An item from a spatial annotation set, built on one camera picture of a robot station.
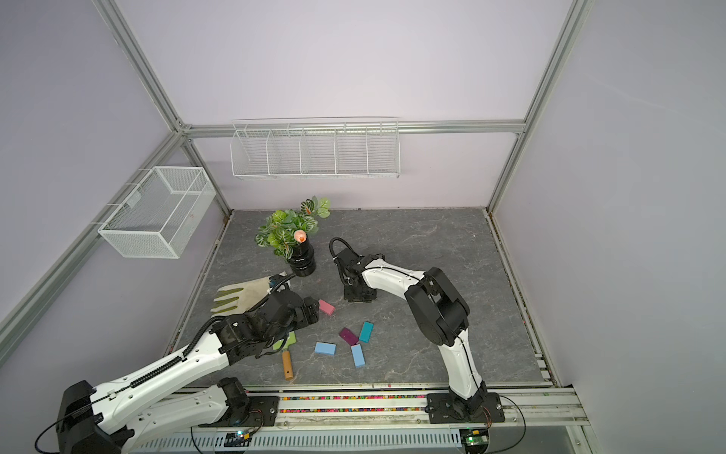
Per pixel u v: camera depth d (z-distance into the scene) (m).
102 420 0.40
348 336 0.86
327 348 0.83
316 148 0.99
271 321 0.56
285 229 0.79
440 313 0.53
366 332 0.87
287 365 0.80
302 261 0.94
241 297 0.94
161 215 0.83
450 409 0.74
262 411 0.74
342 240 0.87
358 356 0.83
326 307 0.90
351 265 0.76
